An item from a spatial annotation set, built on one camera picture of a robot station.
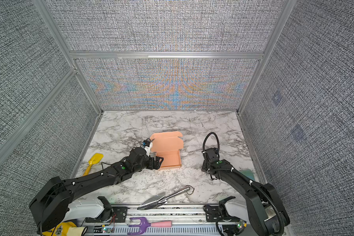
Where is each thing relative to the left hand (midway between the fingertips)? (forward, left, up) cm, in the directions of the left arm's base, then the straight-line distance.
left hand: (160, 157), depth 83 cm
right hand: (-2, -28, -7) cm, 29 cm away
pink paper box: (+10, -4, -4) cm, 12 cm away
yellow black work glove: (-31, +41, -5) cm, 52 cm away
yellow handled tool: (+3, +41, -8) cm, 42 cm away
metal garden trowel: (-19, 0, -9) cm, 22 cm away
